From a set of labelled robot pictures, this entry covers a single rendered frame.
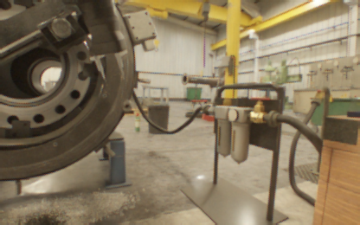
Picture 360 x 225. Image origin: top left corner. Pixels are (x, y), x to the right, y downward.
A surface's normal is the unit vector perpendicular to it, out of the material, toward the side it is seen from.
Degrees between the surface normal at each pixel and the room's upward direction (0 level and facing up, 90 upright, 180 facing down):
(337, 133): 90
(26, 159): 90
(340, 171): 90
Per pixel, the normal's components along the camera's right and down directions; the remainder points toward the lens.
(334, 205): -0.89, 0.02
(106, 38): -0.13, 0.43
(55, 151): 0.46, 0.09
